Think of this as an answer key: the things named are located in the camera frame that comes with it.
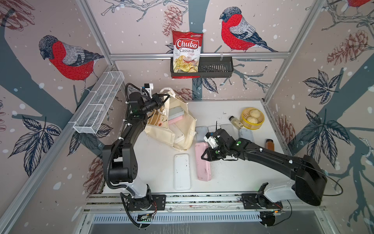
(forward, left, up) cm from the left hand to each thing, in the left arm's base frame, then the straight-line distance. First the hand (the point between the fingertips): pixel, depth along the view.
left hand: (172, 93), depth 78 cm
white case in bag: (-10, -2, -29) cm, 31 cm away
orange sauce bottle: (-15, -62, -32) cm, 71 cm away
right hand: (-27, -17, -23) cm, 40 cm away
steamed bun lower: (+2, -54, -27) cm, 60 cm away
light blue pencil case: (-5, -18, -32) cm, 37 cm away
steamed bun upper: (+8, -57, -27) cm, 64 cm away
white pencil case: (-32, -5, -33) cm, 46 cm away
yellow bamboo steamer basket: (+12, -53, -32) cm, 63 cm away
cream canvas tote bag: (-8, +12, -24) cm, 28 cm away
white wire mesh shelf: (-17, +41, -3) cm, 44 cm away
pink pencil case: (-32, -17, -24) cm, 43 cm away
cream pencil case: (-5, -40, -32) cm, 52 cm away
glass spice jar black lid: (+2, -43, -31) cm, 53 cm away
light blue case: (+8, +2, -27) cm, 28 cm away
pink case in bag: (+2, +3, -28) cm, 28 cm away
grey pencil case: (-7, -49, -32) cm, 59 cm away
